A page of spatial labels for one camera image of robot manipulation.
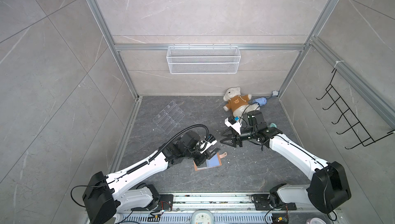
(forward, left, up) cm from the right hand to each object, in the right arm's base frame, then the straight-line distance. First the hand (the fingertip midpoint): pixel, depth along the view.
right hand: (222, 136), depth 77 cm
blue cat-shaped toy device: (+36, -35, -14) cm, 52 cm away
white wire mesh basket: (+51, +9, +12) cm, 53 cm away
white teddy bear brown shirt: (+32, -16, -11) cm, 37 cm away
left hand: (-6, +7, -3) cm, 10 cm away
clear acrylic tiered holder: (+22, +33, -13) cm, 41 cm away
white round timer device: (-32, +11, -15) cm, 37 cm away
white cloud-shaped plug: (+49, -51, -19) cm, 73 cm away
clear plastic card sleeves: (-6, +4, -18) cm, 19 cm away
